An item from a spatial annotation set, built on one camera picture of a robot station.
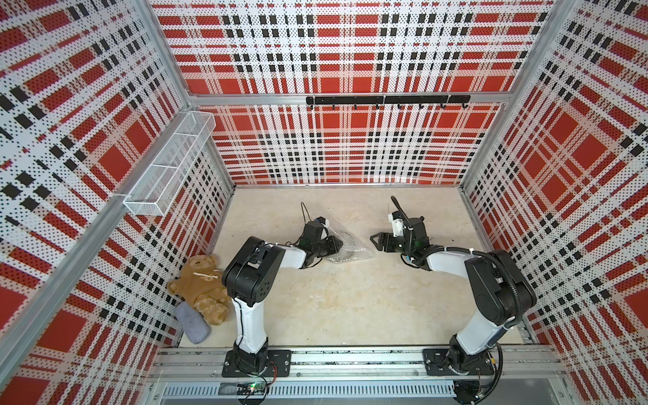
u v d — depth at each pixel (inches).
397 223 34.0
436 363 28.7
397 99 34.8
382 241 33.8
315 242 31.9
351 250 37.7
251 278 20.0
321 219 36.7
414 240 29.3
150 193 27.1
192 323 30.9
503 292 18.6
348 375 28.8
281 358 29.8
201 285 31.3
